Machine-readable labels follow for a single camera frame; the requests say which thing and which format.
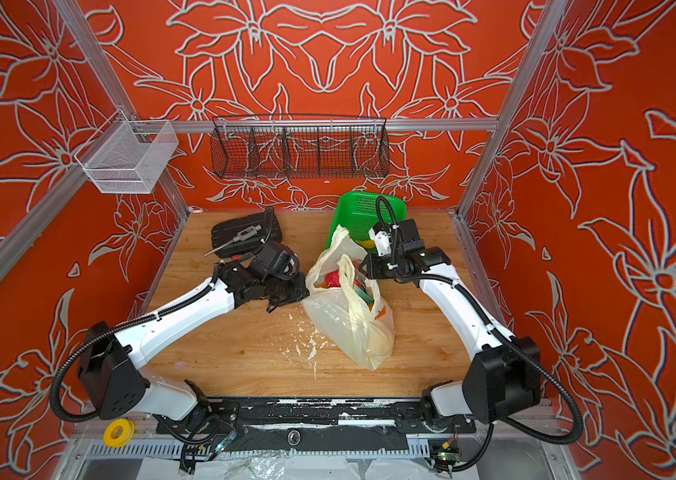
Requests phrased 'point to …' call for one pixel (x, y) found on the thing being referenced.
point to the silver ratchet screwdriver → (248, 232)
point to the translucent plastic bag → (344, 306)
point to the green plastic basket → (358, 212)
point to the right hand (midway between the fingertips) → (361, 265)
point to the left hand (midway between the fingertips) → (313, 289)
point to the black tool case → (226, 230)
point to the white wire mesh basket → (128, 156)
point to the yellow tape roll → (118, 432)
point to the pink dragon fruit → (332, 279)
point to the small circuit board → (444, 453)
